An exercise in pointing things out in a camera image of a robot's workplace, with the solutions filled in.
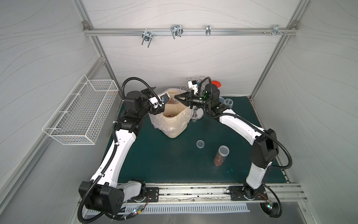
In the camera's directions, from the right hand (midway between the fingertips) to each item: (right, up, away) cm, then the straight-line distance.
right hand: (173, 96), depth 70 cm
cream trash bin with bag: (0, -13, +5) cm, 14 cm away
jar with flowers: (+26, -29, +2) cm, 39 cm away
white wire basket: (-47, -11, -1) cm, 48 cm away
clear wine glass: (+40, -1, +36) cm, 54 cm away
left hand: (-10, +2, +1) cm, 10 cm away
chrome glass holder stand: (+13, -8, -3) cm, 15 cm away
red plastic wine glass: (+28, +11, +21) cm, 37 cm away
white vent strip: (+6, -57, 0) cm, 58 cm away
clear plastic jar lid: (+17, -30, +23) cm, 42 cm away
